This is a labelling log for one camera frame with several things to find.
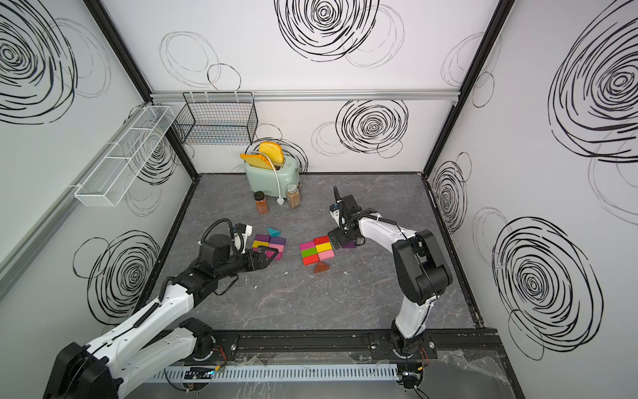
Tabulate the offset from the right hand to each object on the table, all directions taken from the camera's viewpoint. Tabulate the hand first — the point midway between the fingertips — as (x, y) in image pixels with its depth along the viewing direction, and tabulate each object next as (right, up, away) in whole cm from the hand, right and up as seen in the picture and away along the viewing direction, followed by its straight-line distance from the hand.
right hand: (345, 235), depth 94 cm
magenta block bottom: (-15, -4, 0) cm, 16 cm away
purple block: (-32, -2, +2) cm, 32 cm away
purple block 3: (+1, -2, -8) cm, 8 cm away
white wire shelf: (-72, +21, -21) cm, 77 cm away
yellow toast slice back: (-29, +34, +7) cm, 45 cm away
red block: (-10, -2, +2) cm, 10 cm away
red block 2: (-13, -9, -3) cm, 16 cm away
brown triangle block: (-10, -11, -4) cm, 15 cm away
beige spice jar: (-21, +16, +8) cm, 27 cm away
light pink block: (-26, -5, +2) cm, 26 cm away
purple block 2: (-26, -3, +4) cm, 27 cm away
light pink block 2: (-8, -7, -1) cm, 11 cm away
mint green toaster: (-34, +22, +8) cm, 41 cm away
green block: (-14, -6, -1) cm, 16 cm away
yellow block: (-9, -5, 0) cm, 10 cm away
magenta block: (-25, -3, -19) cm, 32 cm away
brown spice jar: (-34, +11, +9) cm, 37 cm away
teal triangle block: (-28, 0, +4) cm, 28 cm away
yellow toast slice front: (-35, +29, +3) cm, 45 cm away
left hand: (-26, -4, -15) cm, 30 cm away
